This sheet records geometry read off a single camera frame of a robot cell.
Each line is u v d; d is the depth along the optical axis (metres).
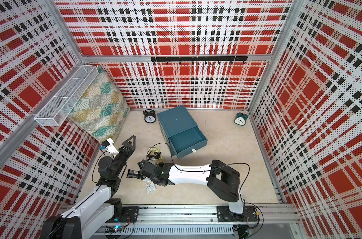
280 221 0.72
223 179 0.47
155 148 0.96
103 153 0.70
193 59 0.89
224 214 0.73
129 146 0.71
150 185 0.82
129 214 0.73
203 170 0.47
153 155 0.93
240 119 1.08
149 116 1.08
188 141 0.81
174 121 0.86
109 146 0.71
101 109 0.86
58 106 0.71
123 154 0.72
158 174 0.60
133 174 0.86
